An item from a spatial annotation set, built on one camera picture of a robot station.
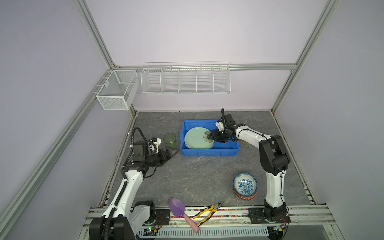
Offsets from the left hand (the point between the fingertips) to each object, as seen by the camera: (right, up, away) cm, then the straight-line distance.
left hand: (174, 155), depth 79 cm
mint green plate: (+9, +7, +21) cm, 24 cm away
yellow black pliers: (+21, -27, -3) cm, 34 cm away
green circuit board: (-11, -36, -6) cm, 38 cm away
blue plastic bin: (+35, +1, +20) cm, 40 cm away
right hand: (+21, +7, +19) cm, 29 cm away
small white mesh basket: (-41, +39, +20) cm, 60 cm away
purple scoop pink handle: (+2, -27, -2) cm, 28 cm away
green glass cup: (-5, +7, +13) cm, 16 cm away
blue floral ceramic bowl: (+37, -15, -2) cm, 40 cm away
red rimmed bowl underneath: (+36, -19, -7) cm, 41 cm away
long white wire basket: (+5, +48, +20) cm, 52 cm away
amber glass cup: (+34, +8, -10) cm, 36 cm away
